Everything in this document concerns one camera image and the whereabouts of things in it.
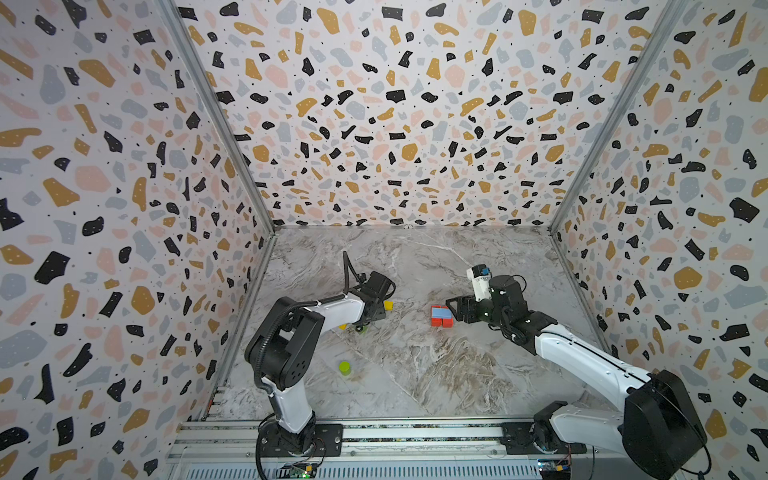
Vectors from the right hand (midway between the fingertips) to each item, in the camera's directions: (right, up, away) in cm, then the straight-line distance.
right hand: (451, 295), depth 83 cm
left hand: (-23, -5, +13) cm, 27 cm away
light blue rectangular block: (-2, -6, +5) cm, 8 cm away
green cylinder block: (-30, -20, +1) cm, 36 cm away
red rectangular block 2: (0, -10, +10) cm, 14 cm away
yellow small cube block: (-18, -5, +14) cm, 24 cm away
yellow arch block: (-26, -3, -21) cm, 34 cm away
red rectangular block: (-3, -10, +11) cm, 15 cm away
